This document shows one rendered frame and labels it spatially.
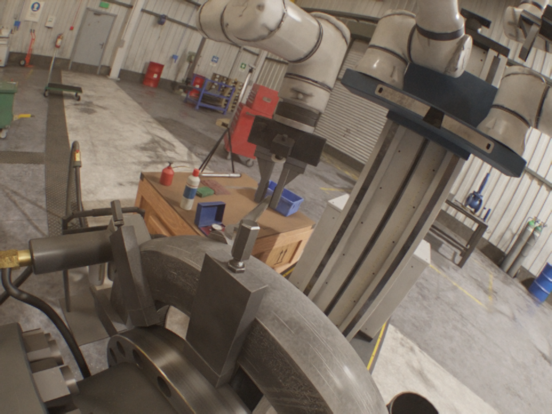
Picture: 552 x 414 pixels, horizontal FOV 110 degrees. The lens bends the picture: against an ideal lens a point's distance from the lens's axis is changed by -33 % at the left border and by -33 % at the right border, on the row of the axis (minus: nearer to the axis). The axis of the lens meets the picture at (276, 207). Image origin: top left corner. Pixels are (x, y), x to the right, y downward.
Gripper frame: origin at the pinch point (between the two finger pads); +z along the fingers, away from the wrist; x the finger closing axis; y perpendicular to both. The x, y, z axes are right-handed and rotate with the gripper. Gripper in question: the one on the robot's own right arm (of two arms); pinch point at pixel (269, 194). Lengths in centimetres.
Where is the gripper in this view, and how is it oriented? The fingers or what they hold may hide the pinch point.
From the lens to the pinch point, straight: 53.7
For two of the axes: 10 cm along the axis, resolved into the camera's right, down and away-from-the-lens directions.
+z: -3.2, 8.9, 3.2
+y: -1.8, 2.7, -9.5
